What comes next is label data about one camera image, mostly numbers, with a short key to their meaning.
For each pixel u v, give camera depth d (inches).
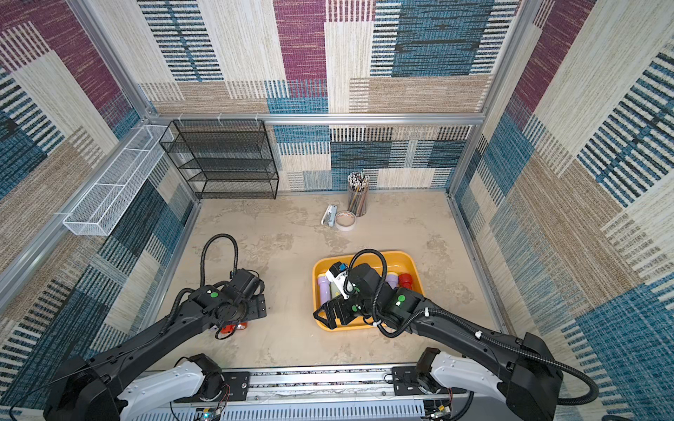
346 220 43.4
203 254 26.9
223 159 43.4
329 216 43.7
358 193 40.1
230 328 36.1
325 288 34.9
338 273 26.5
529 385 15.2
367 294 22.7
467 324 18.8
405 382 28.7
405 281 35.0
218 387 27.7
